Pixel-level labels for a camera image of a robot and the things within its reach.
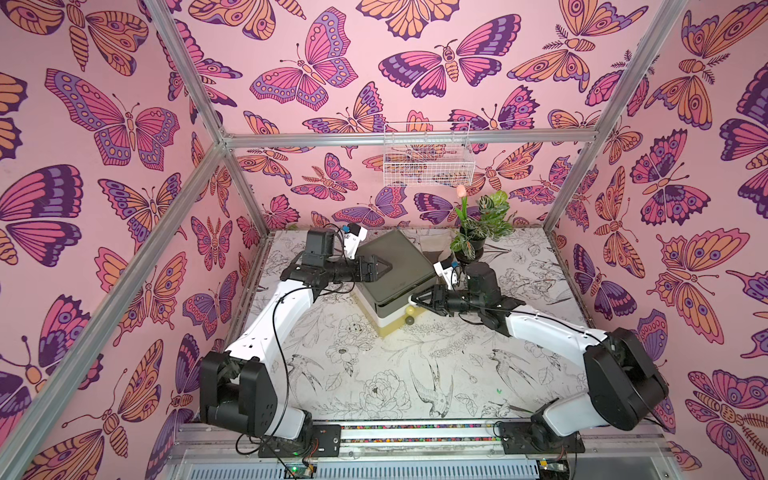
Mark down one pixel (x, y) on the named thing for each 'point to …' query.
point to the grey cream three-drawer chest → (386, 300)
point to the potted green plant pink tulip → (488, 218)
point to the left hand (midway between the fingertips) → (385, 266)
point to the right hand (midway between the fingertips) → (409, 305)
